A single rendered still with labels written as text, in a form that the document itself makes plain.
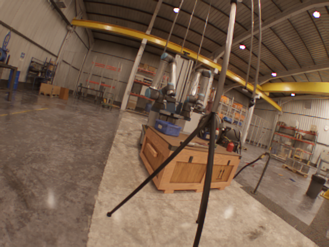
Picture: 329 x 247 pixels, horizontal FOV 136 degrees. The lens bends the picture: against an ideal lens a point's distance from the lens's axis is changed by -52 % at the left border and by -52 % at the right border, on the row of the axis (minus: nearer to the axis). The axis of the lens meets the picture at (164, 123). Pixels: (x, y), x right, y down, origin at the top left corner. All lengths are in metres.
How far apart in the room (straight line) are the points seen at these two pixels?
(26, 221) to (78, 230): 0.31
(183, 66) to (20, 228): 2.78
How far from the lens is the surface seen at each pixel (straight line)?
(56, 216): 0.94
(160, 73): 2.07
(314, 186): 3.44
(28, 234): 0.88
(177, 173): 1.27
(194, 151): 1.23
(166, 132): 1.47
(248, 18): 10.38
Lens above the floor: 0.71
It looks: 5 degrees down
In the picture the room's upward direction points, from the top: 16 degrees clockwise
